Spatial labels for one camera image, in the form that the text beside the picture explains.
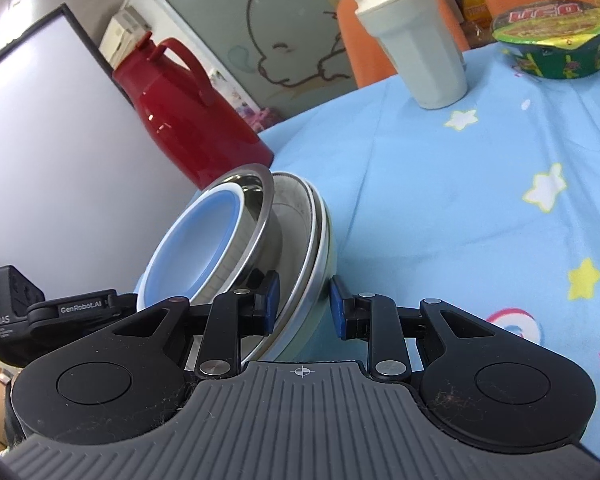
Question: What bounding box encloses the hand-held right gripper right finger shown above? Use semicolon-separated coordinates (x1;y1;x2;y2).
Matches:
328;275;499;382

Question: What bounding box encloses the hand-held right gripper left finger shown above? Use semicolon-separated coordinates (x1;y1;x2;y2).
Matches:
112;270;282;380

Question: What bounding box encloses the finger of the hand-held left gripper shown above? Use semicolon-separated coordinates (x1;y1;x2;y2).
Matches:
27;288;139;330

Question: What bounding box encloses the green plastic plate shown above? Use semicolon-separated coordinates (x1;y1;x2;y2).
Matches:
275;220;339;362

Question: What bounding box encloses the stainless steel bowl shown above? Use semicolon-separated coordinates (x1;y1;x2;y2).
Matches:
190;164;284;361

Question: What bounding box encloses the white floral plate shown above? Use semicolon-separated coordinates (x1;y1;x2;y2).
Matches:
280;185;332;356

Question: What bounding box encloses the white bowl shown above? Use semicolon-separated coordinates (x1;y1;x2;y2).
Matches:
136;180;247;314

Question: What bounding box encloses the white gold-rimmed plate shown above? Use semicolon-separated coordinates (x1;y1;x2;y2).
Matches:
252;172;323;361

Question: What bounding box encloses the blue plastic bowl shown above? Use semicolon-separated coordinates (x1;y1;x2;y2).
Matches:
145;189;244;308

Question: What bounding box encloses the blue printed tablecloth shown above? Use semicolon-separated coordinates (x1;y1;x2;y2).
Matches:
195;7;600;463

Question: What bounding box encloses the red thermos jug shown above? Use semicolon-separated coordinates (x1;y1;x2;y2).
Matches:
112;37;275;191

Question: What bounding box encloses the white tumbler with lid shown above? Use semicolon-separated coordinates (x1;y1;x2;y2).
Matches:
355;0;468;110

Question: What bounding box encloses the beige box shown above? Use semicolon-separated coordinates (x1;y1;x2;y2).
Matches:
99;6;154;69

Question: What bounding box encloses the glass door with rabbit drawing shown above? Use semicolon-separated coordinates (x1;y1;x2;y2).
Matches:
142;0;363;111

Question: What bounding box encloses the yellow snack bag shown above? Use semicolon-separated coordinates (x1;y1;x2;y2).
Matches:
434;0;495;47

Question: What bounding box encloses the green instant noodle bowl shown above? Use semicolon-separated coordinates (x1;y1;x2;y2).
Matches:
491;0;600;81

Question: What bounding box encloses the white board with black frame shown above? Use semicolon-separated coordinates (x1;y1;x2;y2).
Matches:
0;4;137;306

